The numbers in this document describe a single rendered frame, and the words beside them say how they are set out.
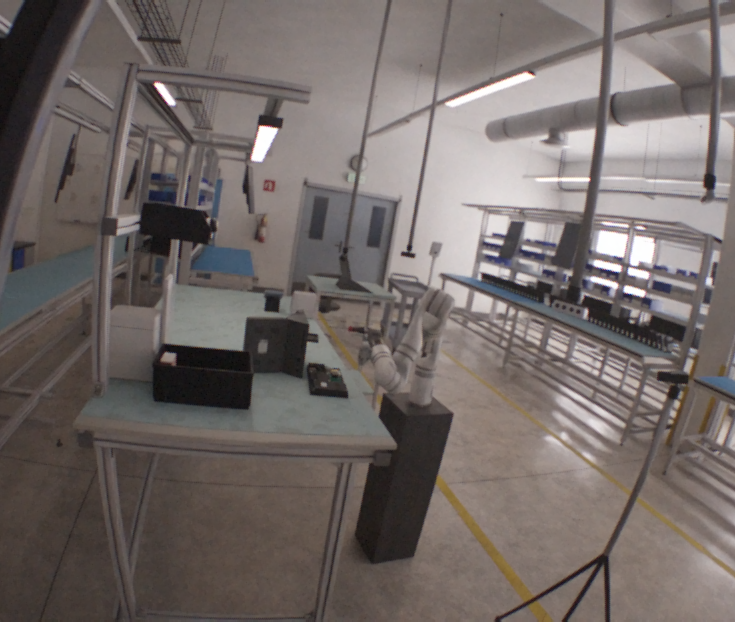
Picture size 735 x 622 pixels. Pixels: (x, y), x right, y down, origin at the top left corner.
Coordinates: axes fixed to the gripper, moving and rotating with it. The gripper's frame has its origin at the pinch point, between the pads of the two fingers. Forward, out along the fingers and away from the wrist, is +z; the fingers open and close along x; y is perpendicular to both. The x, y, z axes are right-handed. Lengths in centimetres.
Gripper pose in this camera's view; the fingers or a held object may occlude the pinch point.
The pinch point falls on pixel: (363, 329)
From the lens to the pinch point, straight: 175.0
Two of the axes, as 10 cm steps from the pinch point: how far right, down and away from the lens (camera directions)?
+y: 9.6, 1.1, 2.5
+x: 2.1, -9.0, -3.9
